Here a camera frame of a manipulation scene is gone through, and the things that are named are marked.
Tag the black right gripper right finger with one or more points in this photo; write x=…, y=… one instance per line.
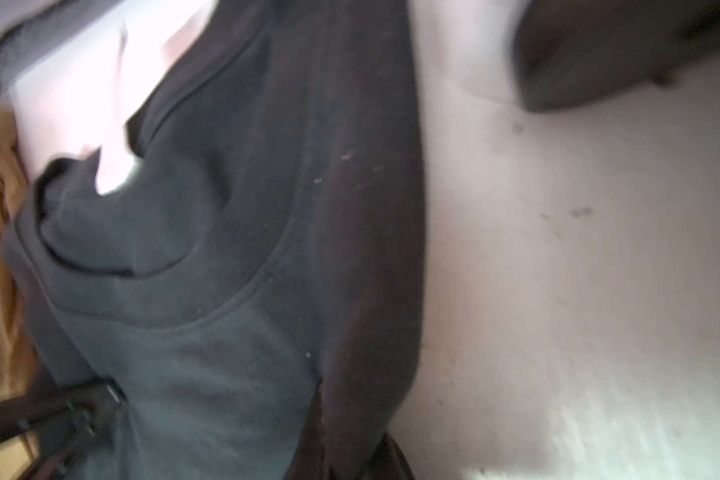
x=310, y=461

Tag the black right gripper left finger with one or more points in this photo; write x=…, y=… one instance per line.
x=88, y=409

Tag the black shirt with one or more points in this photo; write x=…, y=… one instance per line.
x=271, y=240

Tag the grey folded towel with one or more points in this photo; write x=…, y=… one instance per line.
x=29, y=30

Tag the black open suitcase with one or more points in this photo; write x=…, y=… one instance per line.
x=565, y=54

